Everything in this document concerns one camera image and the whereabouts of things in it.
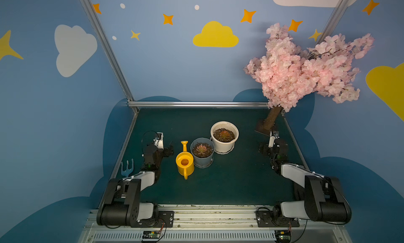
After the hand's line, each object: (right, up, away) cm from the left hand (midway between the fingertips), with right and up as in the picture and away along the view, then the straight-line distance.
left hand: (163, 139), depth 90 cm
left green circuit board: (-1, -43, -18) cm, 47 cm away
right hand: (+64, -2, +3) cm, 64 cm away
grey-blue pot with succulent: (+23, -7, -1) cm, 24 cm away
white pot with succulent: (+36, +2, +4) cm, 36 cm away
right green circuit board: (+61, -44, -18) cm, 77 cm away
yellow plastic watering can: (+13, -12, -7) cm, 19 cm away
